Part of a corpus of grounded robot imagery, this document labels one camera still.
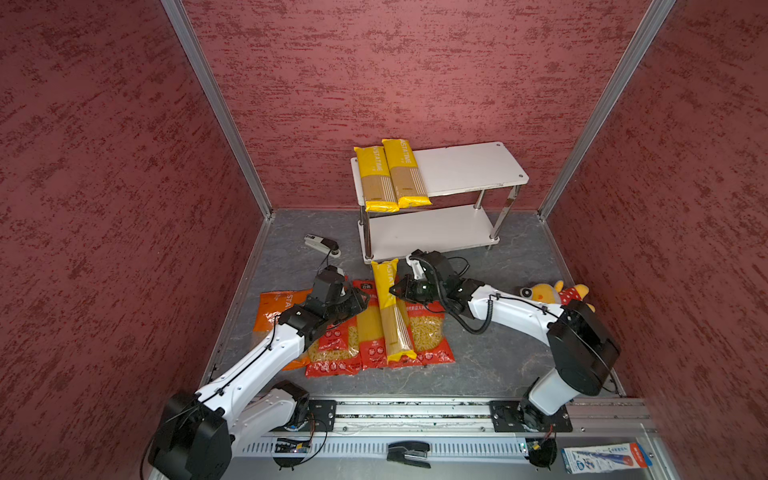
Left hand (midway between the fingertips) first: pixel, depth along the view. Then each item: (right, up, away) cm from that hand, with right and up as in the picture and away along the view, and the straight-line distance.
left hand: (365, 304), depth 82 cm
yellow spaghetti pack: (+9, -6, -3) cm, 11 cm away
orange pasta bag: (-29, -2, +7) cm, 30 cm away
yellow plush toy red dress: (+58, +1, +8) cm, 58 cm away
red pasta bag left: (-7, -12, -3) cm, 14 cm away
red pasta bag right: (+18, -6, +5) cm, 19 cm away
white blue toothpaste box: (+58, -33, -14) cm, 68 cm away
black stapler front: (+12, -31, -14) cm, 36 cm away
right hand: (+6, +2, 0) cm, 6 cm away
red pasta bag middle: (+1, -9, +6) cm, 11 cm away
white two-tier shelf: (+23, +39, +3) cm, 45 cm away
